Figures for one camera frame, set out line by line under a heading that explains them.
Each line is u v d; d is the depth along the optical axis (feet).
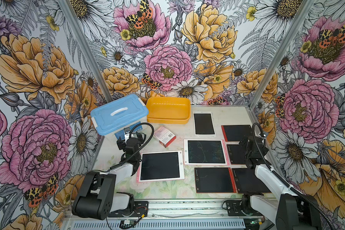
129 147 2.18
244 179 2.68
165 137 3.25
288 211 1.35
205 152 3.13
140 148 2.31
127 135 2.47
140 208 2.45
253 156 2.17
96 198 1.40
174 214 2.41
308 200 1.33
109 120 2.98
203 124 3.60
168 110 4.17
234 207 2.44
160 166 3.03
